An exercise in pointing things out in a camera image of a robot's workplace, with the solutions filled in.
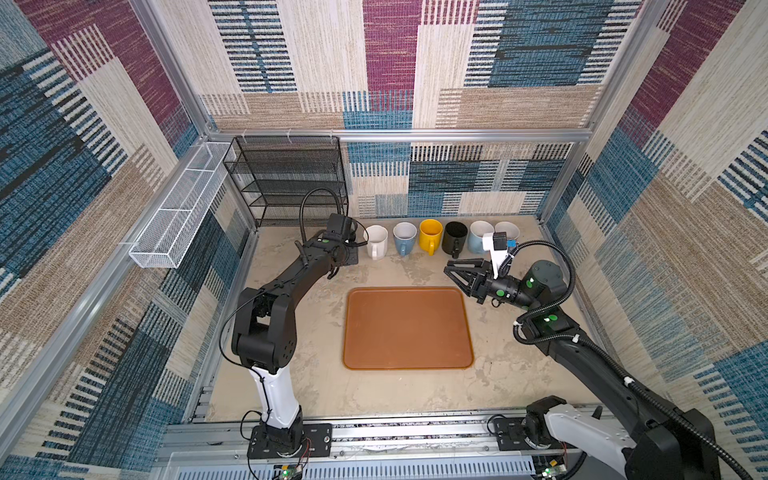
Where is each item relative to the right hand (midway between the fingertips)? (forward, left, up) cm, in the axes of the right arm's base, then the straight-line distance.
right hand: (447, 271), depth 68 cm
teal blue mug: (+29, +7, -21) cm, 36 cm away
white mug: (+25, +17, -20) cm, 36 cm away
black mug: (+30, -10, -22) cm, 38 cm away
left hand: (+22, +26, -17) cm, 37 cm away
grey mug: (+15, +23, -12) cm, 30 cm away
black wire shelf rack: (+51, +48, -13) cm, 71 cm away
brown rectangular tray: (+1, +10, -30) cm, 32 cm away
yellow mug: (+31, -2, -22) cm, 38 cm away
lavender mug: (+32, -30, -22) cm, 49 cm away
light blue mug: (+33, -19, -23) cm, 45 cm away
